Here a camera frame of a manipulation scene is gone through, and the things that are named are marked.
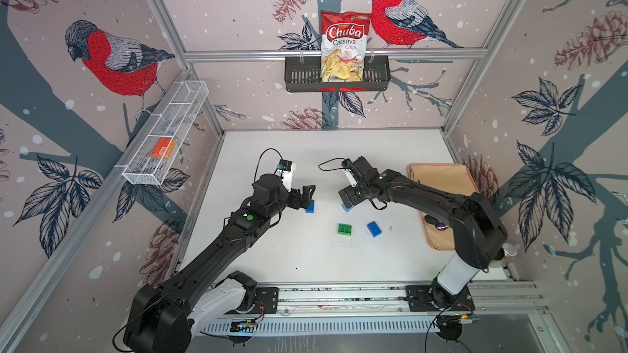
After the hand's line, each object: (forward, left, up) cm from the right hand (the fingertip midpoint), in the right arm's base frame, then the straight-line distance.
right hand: (351, 190), depth 90 cm
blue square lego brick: (-12, -8, -6) cm, 16 cm away
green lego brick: (-12, +3, -8) cm, 15 cm away
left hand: (-4, +16, +12) cm, 20 cm away
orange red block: (-3, +58, +26) cm, 64 cm away
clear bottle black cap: (-18, -54, -6) cm, 57 cm away
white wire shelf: (+5, +63, +24) cm, 67 cm away
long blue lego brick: (-4, +2, -8) cm, 9 cm away
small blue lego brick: (-5, +15, -7) cm, 18 cm away
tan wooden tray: (+13, -47, -9) cm, 49 cm away
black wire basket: (+37, +19, +27) cm, 49 cm away
